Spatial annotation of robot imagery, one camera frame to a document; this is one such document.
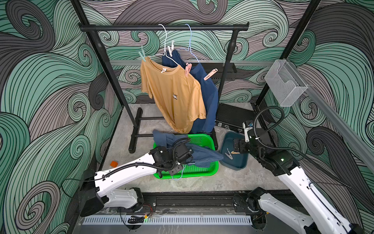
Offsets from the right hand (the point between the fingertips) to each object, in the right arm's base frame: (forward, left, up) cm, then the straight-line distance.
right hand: (241, 139), depth 71 cm
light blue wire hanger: (-12, +33, -23) cm, 42 cm away
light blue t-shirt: (-2, +18, -16) cm, 25 cm away
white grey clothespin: (+2, 0, -23) cm, 23 cm away
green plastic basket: (-7, +23, -24) cm, 34 cm away
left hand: (-7, +34, -9) cm, 35 cm away
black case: (+31, -7, -20) cm, 37 cm away
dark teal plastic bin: (-4, -4, -19) cm, 20 cm away
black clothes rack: (+16, +63, -20) cm, 68 cm away
